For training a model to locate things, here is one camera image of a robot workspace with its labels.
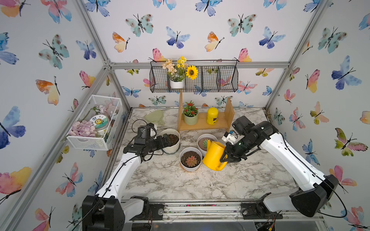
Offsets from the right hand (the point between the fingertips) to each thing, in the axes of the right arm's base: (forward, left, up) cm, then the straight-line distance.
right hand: (223, 160), depth 67 cm
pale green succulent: (+17, +8, -14) cm, 23 cm away
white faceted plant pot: (+20, +27, -14) cm, 37 cm away
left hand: (+14, +29, -7) cm, 33 cm away
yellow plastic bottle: (+34, +3, -7) cm, 35 cm away
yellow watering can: (+1, +5, -3) cm, 6 cm away
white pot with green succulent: (+17, +9, -14) cm, 24 cm away
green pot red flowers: (+33, +17, -5) cm, 37 cm away
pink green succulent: (+4, +15, -13) cm, 21 cm away
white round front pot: (+11, +17, -15) cm, 25 cm away
